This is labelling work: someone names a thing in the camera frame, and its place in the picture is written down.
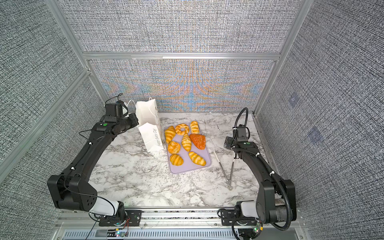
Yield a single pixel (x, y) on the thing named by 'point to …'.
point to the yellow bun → (176, 160)
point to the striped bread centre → (186, 142)
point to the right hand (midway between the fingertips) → (234, 141)
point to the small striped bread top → (194, 126)
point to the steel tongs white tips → (229, 183)
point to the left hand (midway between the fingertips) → (138, 118)
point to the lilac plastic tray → (188, 165)
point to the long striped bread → (197, 159)
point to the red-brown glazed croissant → (199, 140)
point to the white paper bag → (150, 125)
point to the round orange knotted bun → (174, 147)
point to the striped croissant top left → (170, 133)
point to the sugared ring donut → (179, 132)
